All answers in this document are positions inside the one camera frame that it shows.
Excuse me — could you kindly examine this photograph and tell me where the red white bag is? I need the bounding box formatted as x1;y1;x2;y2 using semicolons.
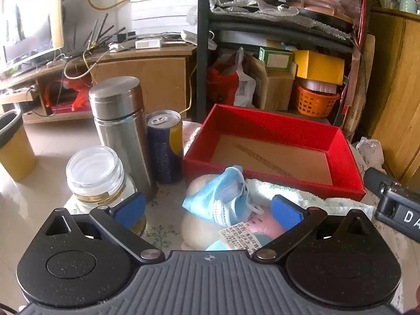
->
206;47;256;108

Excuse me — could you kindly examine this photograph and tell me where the green box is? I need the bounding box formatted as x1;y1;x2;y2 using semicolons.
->
258;47;293;70

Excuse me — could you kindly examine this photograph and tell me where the black wifi router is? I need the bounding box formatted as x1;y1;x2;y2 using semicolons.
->
62;13;136;59

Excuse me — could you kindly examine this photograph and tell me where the blue yellow drink can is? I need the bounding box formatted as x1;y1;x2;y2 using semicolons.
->
146;109;184;184

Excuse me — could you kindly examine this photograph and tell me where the pink lidded pan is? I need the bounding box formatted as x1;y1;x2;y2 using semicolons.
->
300;0;337;16

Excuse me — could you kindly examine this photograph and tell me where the wooden cupboard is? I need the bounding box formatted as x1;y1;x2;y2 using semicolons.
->
360;7;419;183

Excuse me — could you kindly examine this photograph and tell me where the white plastic bag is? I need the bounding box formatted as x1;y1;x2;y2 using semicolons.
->
355;136;385;175

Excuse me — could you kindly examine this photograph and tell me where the yellow cable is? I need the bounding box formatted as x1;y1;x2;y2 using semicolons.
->
63;0;198;115

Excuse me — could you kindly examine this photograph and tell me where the black metal shelf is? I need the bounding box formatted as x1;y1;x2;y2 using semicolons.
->
195;0;370;122

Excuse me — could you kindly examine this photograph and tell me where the orange plastic basket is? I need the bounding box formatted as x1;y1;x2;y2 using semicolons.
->
295;86;340;118

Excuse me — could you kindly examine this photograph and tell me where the wooden tv cabinet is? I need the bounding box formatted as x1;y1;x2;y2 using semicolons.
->
1;45;196;124

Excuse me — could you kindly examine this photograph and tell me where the light green towel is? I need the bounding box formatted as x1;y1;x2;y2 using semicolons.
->
246;178;376;220

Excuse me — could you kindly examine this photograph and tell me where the yellow trash bin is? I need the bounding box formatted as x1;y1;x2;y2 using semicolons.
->
0;109;36;182

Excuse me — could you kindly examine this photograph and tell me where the yellow box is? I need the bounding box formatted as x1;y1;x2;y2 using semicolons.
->
293;50;345;85

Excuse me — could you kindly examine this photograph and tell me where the stainless steel thermos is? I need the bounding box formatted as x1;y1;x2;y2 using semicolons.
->
88;76;157;201

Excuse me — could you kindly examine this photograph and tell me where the blue surgical face mask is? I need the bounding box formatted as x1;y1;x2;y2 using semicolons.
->
182;165;264;227

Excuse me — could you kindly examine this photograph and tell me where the television monitor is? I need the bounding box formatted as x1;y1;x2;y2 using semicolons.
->
1;0;64;72

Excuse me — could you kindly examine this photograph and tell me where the red cardboard box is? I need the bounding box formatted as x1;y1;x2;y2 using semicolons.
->
184;104;365;201

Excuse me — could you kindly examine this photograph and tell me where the brown cardboard carton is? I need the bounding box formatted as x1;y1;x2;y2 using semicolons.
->
249;58;297;112

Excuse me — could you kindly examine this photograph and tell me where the clear glass jar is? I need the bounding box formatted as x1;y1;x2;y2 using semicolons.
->
64;146;137;215

